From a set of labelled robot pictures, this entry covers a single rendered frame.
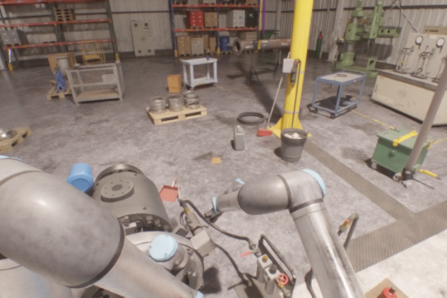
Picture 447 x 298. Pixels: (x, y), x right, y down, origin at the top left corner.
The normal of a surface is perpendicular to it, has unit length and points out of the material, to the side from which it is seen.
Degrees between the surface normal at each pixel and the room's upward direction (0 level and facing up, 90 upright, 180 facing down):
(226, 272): 0
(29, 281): 86
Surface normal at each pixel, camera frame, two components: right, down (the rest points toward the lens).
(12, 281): 0.41, 0.33
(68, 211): 0.67, -0.50
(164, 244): -0.15, -0.68
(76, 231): 0.68, -0.31
